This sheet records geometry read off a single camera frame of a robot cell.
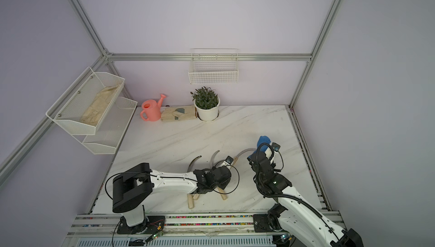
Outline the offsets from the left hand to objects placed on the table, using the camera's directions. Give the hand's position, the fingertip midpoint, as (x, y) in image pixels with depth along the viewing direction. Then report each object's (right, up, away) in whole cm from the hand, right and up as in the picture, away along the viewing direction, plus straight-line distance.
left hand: (225, 174), depth 86 cm
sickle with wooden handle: (-17, -9, -6) cm, 20 cm away
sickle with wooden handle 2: (+6, +7, +7) cm, 12 cm away
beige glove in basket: (-61, +31, -9) cm, 69 cm away
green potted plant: (-12, +42, +16) cm, 46 cm away
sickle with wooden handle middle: (0, -9, -6) cm, 11 cm away
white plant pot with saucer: (-11, +32, +24) cm, 41 cm away
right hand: (+18, +11, -3) cm, 21 cm away
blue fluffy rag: (+19, +19, -4) cm, 27 cm away
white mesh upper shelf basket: (-65, +35, -9) cm, 74 cm away
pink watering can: (-46, +35, +21) cm, 62 cm away
